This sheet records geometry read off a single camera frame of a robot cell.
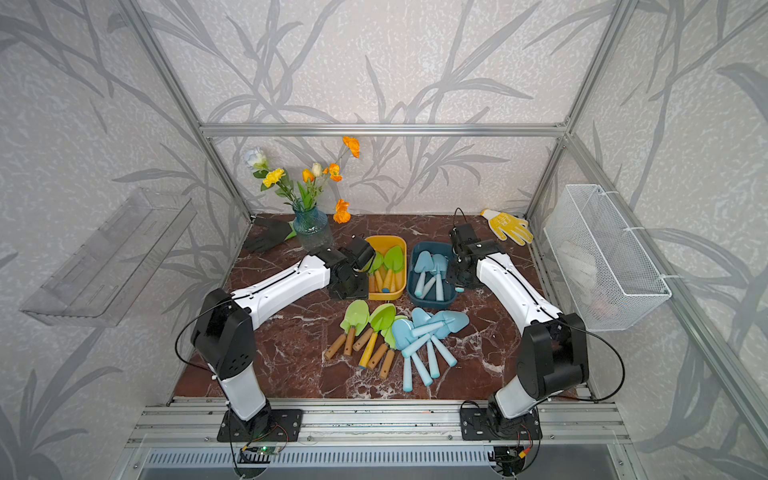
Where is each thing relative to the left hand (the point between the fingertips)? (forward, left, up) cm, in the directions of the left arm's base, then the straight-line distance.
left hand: (361, 295), depth 87 cm
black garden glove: (+33, +41, -10) cm, 54 cm away
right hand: (+4, -28, +3) cm, 29 cm away
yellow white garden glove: (+37, -54, -9) cm, 66 cm away
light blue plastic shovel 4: (+15, -25, -7) cm, 30 cm away
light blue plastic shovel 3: (+17, -20, -8) cm, 28 cm away
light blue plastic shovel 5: (+8, -21, -8) cm, 24 cm away
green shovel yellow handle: (-4, -6, -8) cm, 10 cm away
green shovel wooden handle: (-14, -8, -8) cm, 18 cm away
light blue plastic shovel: (-10, -13, -8) cm, 18 cm away
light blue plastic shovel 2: (-4, -18, -7) cm, 20 cm away
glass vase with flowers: (+26, +20, +2) cm, 33 cm away
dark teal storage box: (+19, -17, -4) cm, 26 cm away
